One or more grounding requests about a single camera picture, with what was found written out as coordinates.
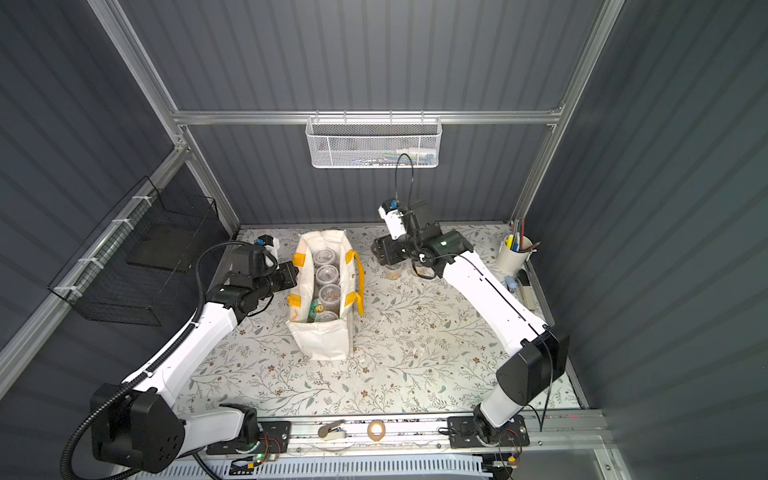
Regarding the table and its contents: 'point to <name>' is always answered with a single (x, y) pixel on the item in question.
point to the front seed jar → (330, 295)
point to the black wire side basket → (128, 267)
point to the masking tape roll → (376, 429)
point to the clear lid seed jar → (327, 274)
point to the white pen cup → (516, 248)
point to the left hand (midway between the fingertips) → (302, 270)
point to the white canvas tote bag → (315, 333)
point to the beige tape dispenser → (332, 431)
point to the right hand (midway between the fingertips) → (390, 242)
